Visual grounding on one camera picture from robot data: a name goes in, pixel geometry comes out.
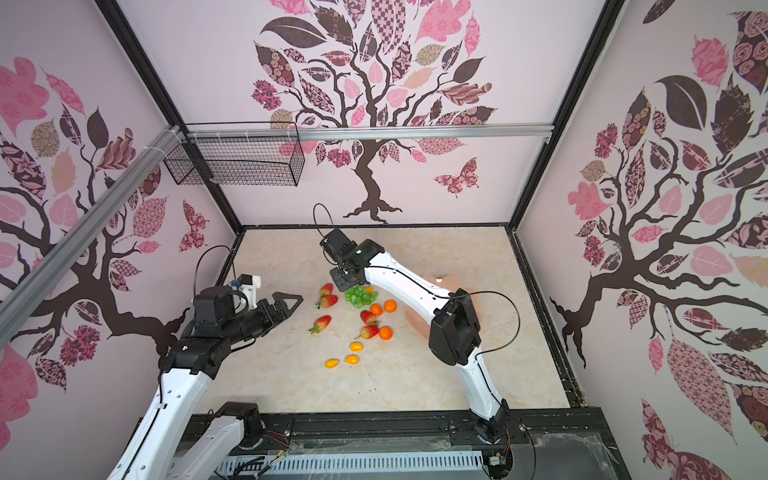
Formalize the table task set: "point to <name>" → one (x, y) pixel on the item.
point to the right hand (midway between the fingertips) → (346, 273)
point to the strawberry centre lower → (368, 332)
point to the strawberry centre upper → (369, 318)
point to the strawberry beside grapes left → (327, 301)
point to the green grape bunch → (358, 296)
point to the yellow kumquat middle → (356, 347)
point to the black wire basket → (237, 153)
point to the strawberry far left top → (327, 289)
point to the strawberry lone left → (320, 324)
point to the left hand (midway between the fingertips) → (294, 312)
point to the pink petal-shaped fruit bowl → (417, 324)
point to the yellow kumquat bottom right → (352, 359)
